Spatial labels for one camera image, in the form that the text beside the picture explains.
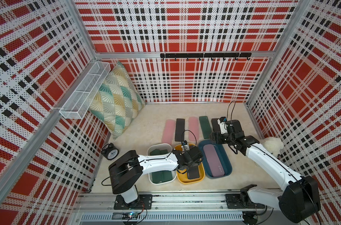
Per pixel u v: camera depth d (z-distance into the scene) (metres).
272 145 0.73
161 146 0.89
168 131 1.03
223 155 0.87
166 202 0.75
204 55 0.88
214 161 0.87
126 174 0.43
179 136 0.98
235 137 0.62
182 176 0.81
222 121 0.74
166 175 0.79
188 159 0.63
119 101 0.89
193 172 0.81
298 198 0.39
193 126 1.08
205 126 1.06
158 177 0.78
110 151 0.84
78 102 0.88
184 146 0.77
